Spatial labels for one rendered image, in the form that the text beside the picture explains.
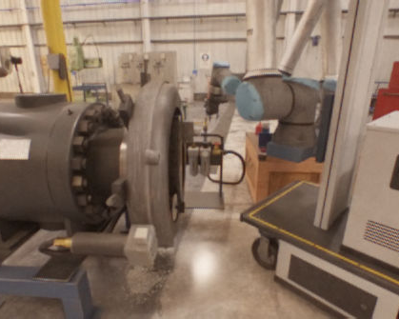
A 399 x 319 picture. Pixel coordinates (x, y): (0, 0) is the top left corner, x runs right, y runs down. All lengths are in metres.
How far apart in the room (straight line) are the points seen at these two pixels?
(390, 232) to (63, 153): 1.22
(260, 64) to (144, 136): 0.50
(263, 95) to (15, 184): 1.00
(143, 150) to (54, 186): 0.41
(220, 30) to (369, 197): 11.21
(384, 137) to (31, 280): 1.38
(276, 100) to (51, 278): 1.09
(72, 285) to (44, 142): 0.56
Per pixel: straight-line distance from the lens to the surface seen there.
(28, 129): 1.18
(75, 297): 1.20
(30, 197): 1.18
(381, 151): 1.04
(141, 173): 0.83
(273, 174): 1.93
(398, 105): 4.66
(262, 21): 1.05
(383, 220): 1.12
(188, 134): 1.15
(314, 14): 1.61
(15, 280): 1.28
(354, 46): 1.16
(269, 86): 0.98
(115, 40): 13.29
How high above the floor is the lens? 0.99
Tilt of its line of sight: 18 degrees down
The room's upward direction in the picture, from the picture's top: straight up
